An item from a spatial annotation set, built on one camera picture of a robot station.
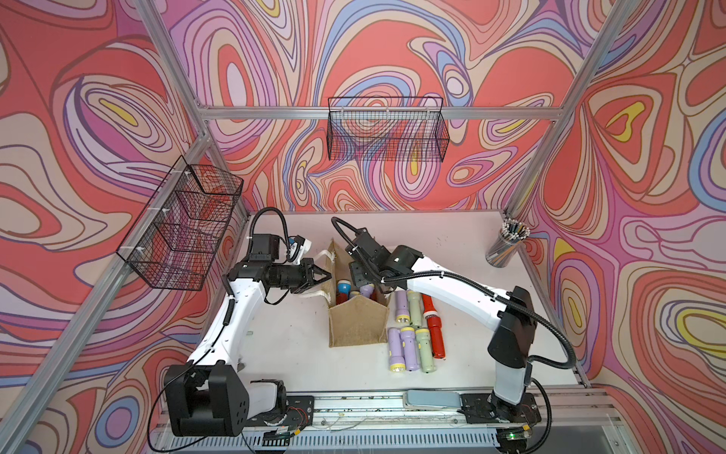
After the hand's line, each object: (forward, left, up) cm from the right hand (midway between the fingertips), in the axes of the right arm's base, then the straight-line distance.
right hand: (364, 277), depth 81 cm
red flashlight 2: (-13, -21, -15) cm, 29 cm away
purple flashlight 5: (-12, -12, -14) cm, 22 cm away
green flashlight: (-4, -16, -13) cm, 21 cm away
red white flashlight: (-5, -20, -11) cm, 24 cm away
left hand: (-3, +9, +5) cm, 10 cm away
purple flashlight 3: (-3, -12, -13) cm, 18 cm away
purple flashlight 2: (+1, -1, -9) cm, 9 cm away
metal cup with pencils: (+14, -48, 0) cm, 50 cm away
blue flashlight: (+4, +7, -12) cm, 15 cm away
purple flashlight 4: (-18, -8, -14) cm, 24 cm away
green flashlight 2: (-19, -17, -15) cm, 29 cm away
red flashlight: (-1, +8, -10) cm, 13 cm away
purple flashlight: (+2, +4, -13) cm, 14 cm away
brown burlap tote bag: (-11, +3, -4) cm, 13 cm away
